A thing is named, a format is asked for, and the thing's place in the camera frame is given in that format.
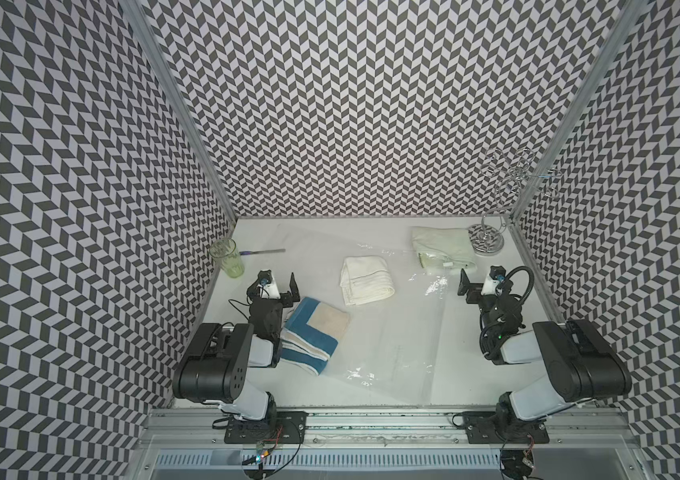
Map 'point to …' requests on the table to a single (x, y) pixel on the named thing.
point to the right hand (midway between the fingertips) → (477, 273)
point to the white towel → (365, 279)
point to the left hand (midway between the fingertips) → (277, 275)
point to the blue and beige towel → (311, 333)
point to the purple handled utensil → (261, 251)
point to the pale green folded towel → (441, 248)
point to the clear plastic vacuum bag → (391, 345)
